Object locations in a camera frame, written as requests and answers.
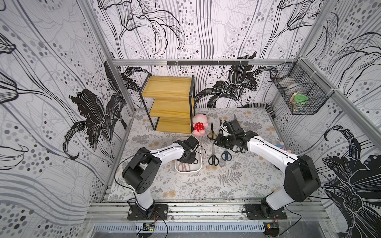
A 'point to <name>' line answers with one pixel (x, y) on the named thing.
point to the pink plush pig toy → (200, 122)
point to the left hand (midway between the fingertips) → (189, 161)
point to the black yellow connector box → (271, 229)
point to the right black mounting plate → (253, 212)
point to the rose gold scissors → (183, 167)
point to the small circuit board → (148, 227)
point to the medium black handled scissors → (196, 163)
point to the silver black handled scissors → (213, 160)
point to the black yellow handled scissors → (212, 135)
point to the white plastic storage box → (194, 168)
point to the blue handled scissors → (226, 155)
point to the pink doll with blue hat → (281, 146)
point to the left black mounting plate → (157, 212)
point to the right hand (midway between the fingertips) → (216, 140)
